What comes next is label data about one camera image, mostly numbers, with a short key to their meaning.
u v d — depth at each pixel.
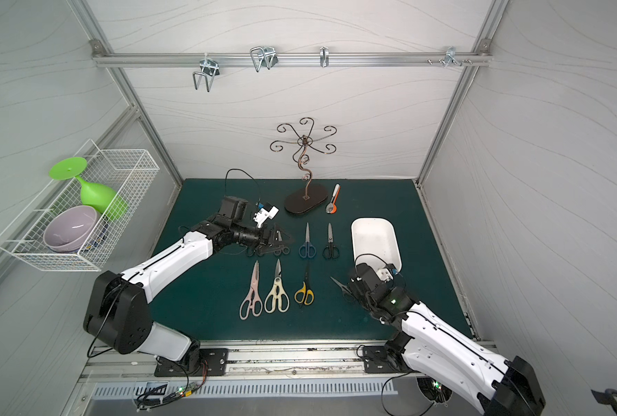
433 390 0.72
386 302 0.57
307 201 1.11
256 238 0.71
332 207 1.11
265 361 0.75
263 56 0.76
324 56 0.78
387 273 0.73
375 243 0.99
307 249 0.97
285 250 0.96
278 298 0.86
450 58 0.77
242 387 0.70
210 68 0.78
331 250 0.97
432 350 0.53
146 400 0.68
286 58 0.78
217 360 0.74
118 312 0.42
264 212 0.77
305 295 0.86
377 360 0.73
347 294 0.86
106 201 0.64
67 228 0.62
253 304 0.84
